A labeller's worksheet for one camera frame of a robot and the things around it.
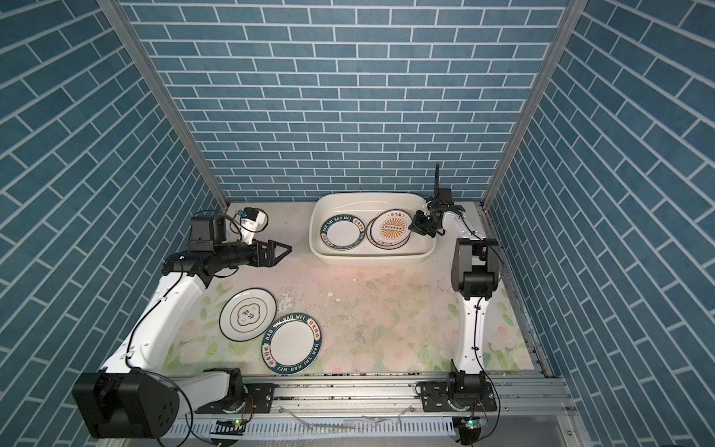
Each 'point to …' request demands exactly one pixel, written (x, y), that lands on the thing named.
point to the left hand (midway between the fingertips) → (286, 247)
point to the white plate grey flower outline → (248, 315)
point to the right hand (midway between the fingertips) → (411, 226)
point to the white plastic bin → (418, 249)
